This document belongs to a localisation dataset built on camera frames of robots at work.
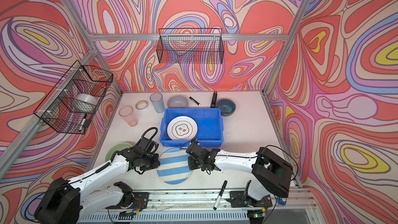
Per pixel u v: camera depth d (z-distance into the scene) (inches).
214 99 44.7
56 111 26.3
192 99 45.3
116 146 33.3
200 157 25.0
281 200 27.9
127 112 35.9
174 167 33.1
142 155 26.0
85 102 27.7
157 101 38.7
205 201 29.0
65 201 15.6
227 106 42.2
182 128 37.8
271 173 17.0
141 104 43.9
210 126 40.9
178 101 43.6
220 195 29.4
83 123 28.3
